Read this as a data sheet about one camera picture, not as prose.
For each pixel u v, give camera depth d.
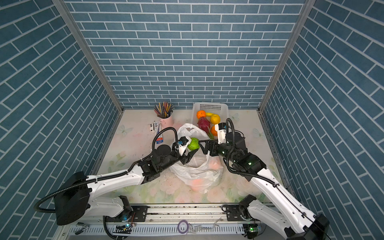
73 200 0.41
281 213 0.44
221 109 1.13
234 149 0.51
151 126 1.08
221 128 0.62
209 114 1.13
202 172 0.79
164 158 0.58
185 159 0.67
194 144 0.72
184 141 0.62
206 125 1.02
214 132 1.02
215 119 1.07
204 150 0.62
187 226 0.71
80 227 0.69
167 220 0.74
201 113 1.08
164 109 1.02
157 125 1.09
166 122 1.03
